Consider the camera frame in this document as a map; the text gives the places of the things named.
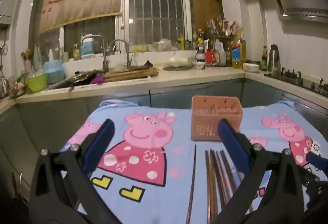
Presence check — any purple cloth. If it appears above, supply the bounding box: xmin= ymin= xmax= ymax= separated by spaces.
xmin=90 ymin=75 xmax=106 ymax=85

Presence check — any white water heater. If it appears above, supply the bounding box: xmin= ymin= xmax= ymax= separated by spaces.
xmin=0 ymin=0 xmax=21 ymax=26

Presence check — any steel thermos kettle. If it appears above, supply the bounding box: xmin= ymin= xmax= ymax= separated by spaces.
xmin=267 ymin=44 xmax=281 ymax=72

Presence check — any white ceramic bowl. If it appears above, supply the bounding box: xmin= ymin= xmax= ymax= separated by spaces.
xmin=242 ymin=62 xmax=260 ymax=73

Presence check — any blue white detergent jug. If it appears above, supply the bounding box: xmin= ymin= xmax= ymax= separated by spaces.
xmin=80 ymin=34 xmax=95 ymax=56

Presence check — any white dough lump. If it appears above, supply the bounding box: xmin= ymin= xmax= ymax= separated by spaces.
xmin=169 ymin=56 xmax=189 ymax=68

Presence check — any tall brown standing board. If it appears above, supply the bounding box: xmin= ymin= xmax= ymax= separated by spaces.
xmin=191 ymin=0 xmax=218 ymax=33

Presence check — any dark wooden chopstick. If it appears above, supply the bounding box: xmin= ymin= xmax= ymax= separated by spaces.
xmin=215 ymin=151 xmax=231 ymax=209
xmin=186 ymin=144 xmax=197 ymax=224
xmin=220 ymin=150 xmax=238 ymax=195
xmin=210 ymin=149 xmax=224 ymax=217
xmin=204 ymin=151 xmax=212 ymax=224

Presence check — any tall chrome faucet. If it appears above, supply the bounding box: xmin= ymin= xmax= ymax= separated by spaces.
xmin=81 ymin=34 xmax=110 ymax=72

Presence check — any yellow cooking oil bottle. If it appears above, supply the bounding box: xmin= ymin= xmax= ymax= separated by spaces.
xmin=231 ymin=37 xmax=247 ymax=70

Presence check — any green glass bottle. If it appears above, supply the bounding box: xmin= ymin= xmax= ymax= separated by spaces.
xmin=261 ymin=45 xmax=268 ymax=71

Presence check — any black gas stove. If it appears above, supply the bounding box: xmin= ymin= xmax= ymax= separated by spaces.
xmin=264 ymin=67 xmax=328 ymax=98

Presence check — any barred kitchen window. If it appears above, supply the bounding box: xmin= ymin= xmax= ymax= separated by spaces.
xmin=123 ymin=0 xmax=192 ymax=47

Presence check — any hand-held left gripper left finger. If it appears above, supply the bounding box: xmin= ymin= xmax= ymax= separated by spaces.
xmin=29 ymin=119 xmax=121 ymax=224

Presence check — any curved chrome faucet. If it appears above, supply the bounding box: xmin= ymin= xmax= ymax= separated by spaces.
xmin=109 ymin=39 xmax=135 ymax=71

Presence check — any green plastic bowl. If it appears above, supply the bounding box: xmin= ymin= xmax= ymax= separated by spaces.
xmin=25 ymin=74 xmax=48 ymax=93

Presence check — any light blue plastic container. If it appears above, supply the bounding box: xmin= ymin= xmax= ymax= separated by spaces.
xmin=42 ymin=60 xmax=64 ymax=85

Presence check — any dark wok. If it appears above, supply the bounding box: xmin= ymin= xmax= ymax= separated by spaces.
xmin=45 ymin=71 xmax=99 ymax=90

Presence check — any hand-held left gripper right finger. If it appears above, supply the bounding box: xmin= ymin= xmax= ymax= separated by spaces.
xmin=214 ymin=119 xmax=306 ymax=224

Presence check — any red packet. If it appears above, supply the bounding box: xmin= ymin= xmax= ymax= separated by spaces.
xmin=204 ymin=50 xmax=216 ymax=66

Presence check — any blue cartoon pig printed blanket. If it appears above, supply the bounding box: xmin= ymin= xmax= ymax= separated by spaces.
xmin=60 ymin=99 xmax=328 ymax=224

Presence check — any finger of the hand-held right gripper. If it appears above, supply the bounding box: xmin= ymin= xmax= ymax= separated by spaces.
xmin=295 ymin=151 xmax=328 ymax=181

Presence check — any pink plastic utensil basket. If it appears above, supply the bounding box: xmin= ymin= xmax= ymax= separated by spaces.
xmin=191 ymin=96 xmax=243 ymax=142

